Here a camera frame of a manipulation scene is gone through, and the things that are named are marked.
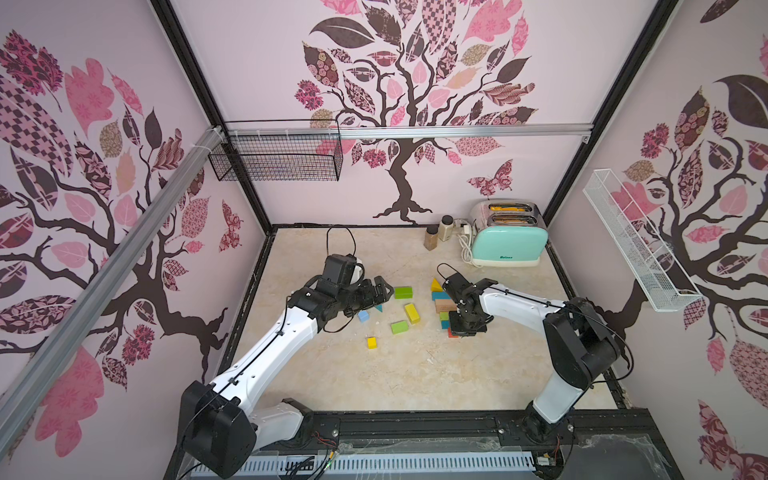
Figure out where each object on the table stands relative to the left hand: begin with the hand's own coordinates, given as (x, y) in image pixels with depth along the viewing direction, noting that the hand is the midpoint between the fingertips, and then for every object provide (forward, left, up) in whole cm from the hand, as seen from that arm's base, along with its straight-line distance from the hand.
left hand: (379, 301), depth 78 cm
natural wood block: (+7, -19, -18) cm, 27 cm away
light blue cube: (+4, +6, -15) cm, 17 cm away
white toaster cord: (+30, -30, -9) cm, 43 cm away
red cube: (-5, -20, -10) cm, 23 cm away
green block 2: (+1, -6, -18) cm, 19 cm away
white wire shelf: (-3, -65, +14) cm, 66 cm away
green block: (+15, -7, -20) cm, 26 cm away
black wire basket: (+69, +44, 0) cm, 82 cm away
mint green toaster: (+27, -43, -2) cm, 51 cm away
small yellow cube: (-5, +3, -17) cm, 18 cm away
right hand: (-2, -25, -17) cm, 30 cm away
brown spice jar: (+33, -18, -11) cm, 40 cm away
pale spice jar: (+38, -24, -10) cm, 46 cm away
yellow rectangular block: (+5, -10, -17) cm, 20 cm away
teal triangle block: (+9, +1, -18) cm, 20 cm away
